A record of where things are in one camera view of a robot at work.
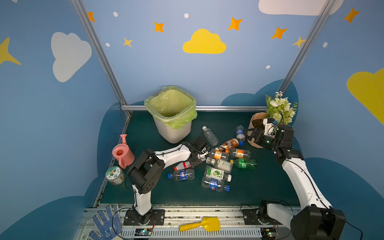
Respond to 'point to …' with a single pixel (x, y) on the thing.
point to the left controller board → (143, 232)
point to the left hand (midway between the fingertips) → (196, 158)
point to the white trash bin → (171, 135)
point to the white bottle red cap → (183, 165)
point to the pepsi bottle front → (216, 184)
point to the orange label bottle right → (239, 153)
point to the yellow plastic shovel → (208, 224)
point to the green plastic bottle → (245, 163)
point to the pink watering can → (123, 153)
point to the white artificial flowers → (279, 108)
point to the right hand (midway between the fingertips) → (250, 131)
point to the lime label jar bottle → (217, 173)
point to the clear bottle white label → (224, 165)
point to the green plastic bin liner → (172, 106)
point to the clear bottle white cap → (210, 135)
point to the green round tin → (115, 175)
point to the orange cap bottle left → (217, 154)
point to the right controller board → (269, 233)
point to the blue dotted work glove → (111, 226)
